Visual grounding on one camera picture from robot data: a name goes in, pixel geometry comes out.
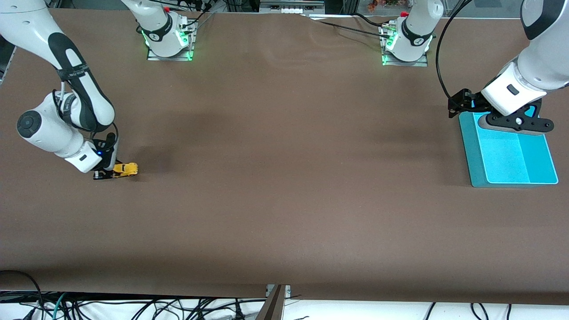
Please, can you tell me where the teal cable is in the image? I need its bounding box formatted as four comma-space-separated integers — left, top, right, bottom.
52, 293, 67, 320

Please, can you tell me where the yellow beetle toy car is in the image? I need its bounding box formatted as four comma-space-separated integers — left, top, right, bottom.
112, 162, 139, 178

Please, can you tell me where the grey metal beam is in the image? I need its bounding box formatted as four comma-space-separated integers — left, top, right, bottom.
256, 284, 286, 320

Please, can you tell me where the colourful background clutter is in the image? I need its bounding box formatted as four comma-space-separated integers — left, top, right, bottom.
367, 0, 403, 12

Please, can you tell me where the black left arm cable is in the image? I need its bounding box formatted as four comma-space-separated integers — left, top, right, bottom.
436, 0, 472, 99

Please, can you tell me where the teal plastic bin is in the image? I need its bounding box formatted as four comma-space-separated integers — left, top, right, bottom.
458, 111, 559, 188

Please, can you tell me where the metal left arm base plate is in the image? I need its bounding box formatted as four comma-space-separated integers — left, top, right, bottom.
381, 24, 429, 67

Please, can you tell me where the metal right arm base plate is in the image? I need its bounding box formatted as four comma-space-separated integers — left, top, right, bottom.
147, 20, 196, 61

